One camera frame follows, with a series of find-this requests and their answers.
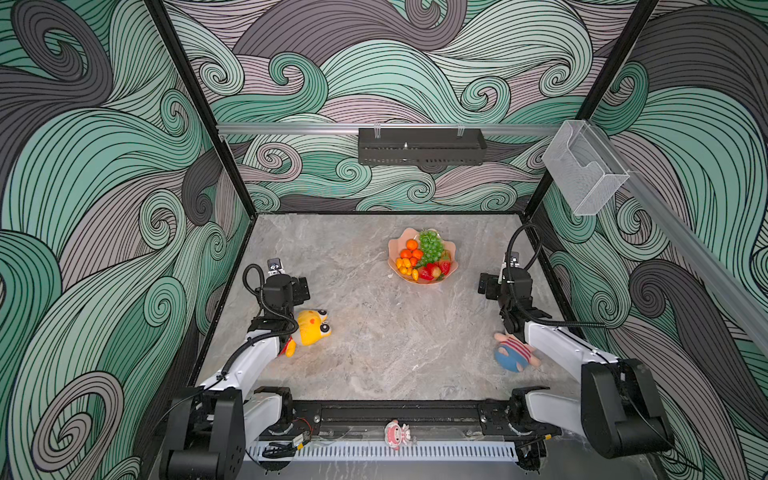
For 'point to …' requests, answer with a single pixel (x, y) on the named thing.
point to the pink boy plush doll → (514, 356)
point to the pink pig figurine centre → (397, 434)
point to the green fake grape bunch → (431, 247)
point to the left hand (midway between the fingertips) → (284, 278)
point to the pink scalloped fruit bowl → (395, 247)
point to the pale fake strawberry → (436, 271)
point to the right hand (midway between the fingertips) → (502, 275)
